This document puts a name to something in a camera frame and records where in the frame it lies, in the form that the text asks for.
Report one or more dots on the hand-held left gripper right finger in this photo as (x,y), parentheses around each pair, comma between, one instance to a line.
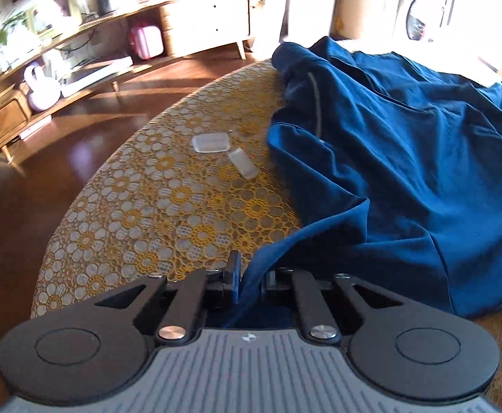
(279,283)

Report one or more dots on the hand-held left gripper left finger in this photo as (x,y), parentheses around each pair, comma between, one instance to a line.
(235,284)

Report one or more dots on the blue shirt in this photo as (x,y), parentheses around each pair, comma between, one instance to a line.
(405,159)

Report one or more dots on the clear plastic piece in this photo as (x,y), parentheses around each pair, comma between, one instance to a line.
(210,143)
(243,164)

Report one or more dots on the floral lace tablecloth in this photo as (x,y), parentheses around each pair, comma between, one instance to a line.
(156,189)

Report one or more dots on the white flat box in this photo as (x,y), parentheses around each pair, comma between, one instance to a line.
(96,75)

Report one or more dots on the white power strip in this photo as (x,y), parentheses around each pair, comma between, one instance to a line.
(35,128)

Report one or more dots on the pink case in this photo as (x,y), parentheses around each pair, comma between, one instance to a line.
(146,42)

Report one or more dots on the white plant pot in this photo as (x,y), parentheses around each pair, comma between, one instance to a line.
(275,19)

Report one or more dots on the wooden TV cabinet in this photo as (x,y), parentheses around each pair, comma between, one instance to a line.
(199,21)

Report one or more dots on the washing machine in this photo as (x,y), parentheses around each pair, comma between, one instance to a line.
(425,8)

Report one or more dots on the small potted plant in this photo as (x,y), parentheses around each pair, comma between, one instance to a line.
(1,30)

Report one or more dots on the green picture frame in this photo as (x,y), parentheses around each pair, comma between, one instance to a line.
(55,15)

